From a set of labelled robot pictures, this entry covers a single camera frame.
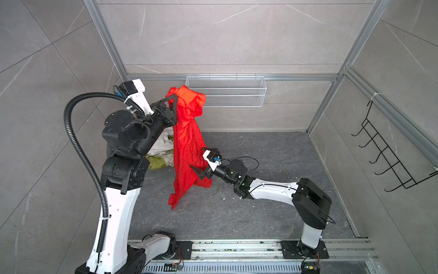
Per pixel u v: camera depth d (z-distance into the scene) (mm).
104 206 338
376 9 691
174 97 481
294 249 734
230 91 1002
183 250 731
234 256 729
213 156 600
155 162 927
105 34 748
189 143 613
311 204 442
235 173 600
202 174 648
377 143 717
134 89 399
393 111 630
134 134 340
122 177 347
